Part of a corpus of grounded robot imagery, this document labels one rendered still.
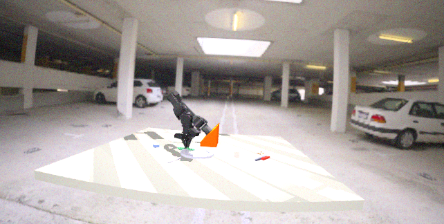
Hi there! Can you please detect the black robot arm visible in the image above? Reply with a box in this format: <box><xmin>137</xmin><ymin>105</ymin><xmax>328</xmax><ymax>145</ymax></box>
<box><xmin>167</xmin><ymin>91</ymin><xmax>212</xmax><ymax>137</ymax></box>

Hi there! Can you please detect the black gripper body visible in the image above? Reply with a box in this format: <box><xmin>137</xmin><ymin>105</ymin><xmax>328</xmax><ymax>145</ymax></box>
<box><xmin>174</xmin><ymin>124</ymin><xmax>193</xmax><ymax>140</ymax></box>

